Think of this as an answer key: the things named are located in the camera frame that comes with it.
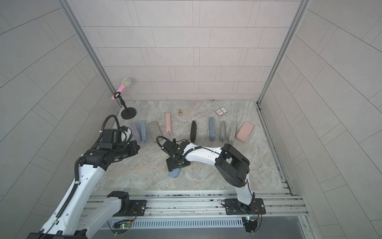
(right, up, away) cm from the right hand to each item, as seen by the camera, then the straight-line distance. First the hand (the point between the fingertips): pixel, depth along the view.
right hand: (175, 167), depth 84 cm
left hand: (-15, +15, -8) cm, 23 cm away
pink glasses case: (+45, +19, +15) cm, 51 cm away
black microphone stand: (-39, +31, +24) cm, 55 cm away
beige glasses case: (+29, +20, +11) cm, 37 cm away
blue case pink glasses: (+1, -1, -5) cm, 5 cm away
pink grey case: (-6, +24, +13) cm, 28 cm away
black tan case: (+10, +20, +13) cm, 26 cm away
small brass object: (0, +32, +25) cm, 41 cm away
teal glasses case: (+22, +21, +12) cm, 33 cm away
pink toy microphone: (-32, +50, +8) cm, 60 cm away
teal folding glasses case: (+35, +18, +8) cm, 40 cm away
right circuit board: (+37, -20, -16) cm, 45 cm away
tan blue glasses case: (-22, +20, +10) cm, 31 cm away
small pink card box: (+31, +33, +25) cm, 51 cm away
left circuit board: (-21, -19, -18) cm, 33 cm away
